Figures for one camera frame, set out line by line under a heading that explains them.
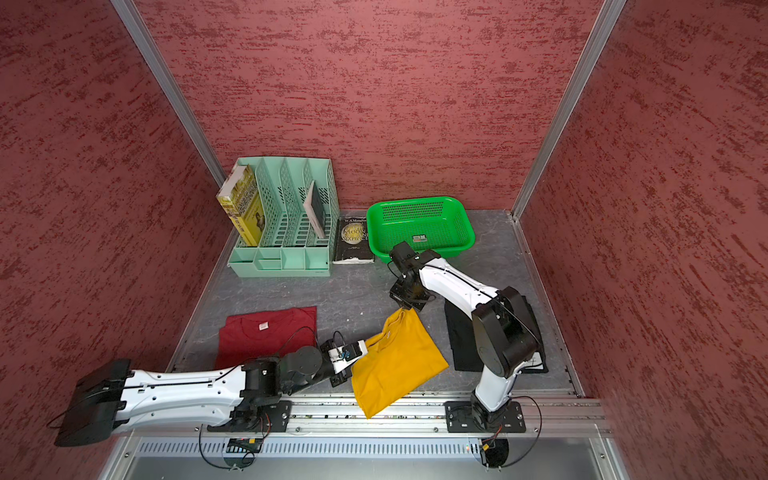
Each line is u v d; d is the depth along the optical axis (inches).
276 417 29.2
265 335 34.1
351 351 23.9
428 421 29.6
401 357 32.7
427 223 46.2
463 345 34.3
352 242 43.0
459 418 29.1
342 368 25.1
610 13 28.0
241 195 37.0
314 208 39.0
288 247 39.1
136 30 28.7
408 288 29.2
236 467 26.8
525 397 26.2
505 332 18.4
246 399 21.2
